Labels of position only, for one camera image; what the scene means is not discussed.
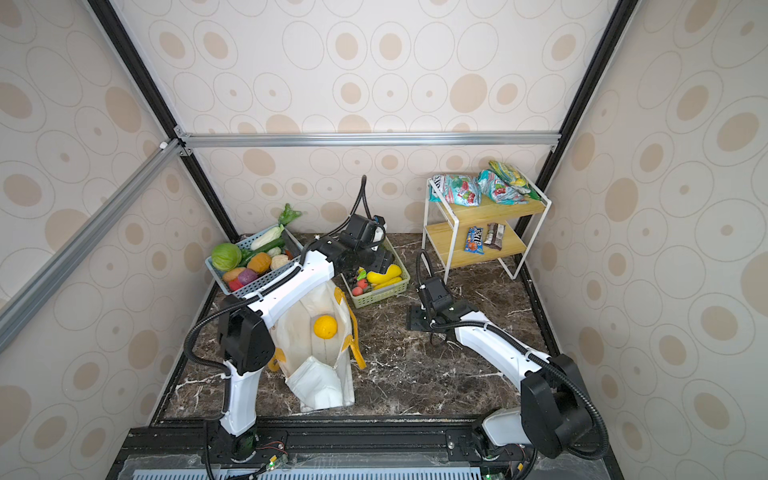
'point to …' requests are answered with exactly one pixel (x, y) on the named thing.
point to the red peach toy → (357, 291)
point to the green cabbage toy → (226, 256)
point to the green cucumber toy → (271, 245)
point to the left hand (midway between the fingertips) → (390, 251)
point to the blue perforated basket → (264, 280)
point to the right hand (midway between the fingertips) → (417, 317)
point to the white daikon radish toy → (275, 233)
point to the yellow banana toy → (385, 283)
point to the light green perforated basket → (373, 296)
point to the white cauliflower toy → (278, 260)
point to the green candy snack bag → (458, 189)
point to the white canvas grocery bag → (317, 370)
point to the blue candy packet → (475, 240)
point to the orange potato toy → (259, 263)
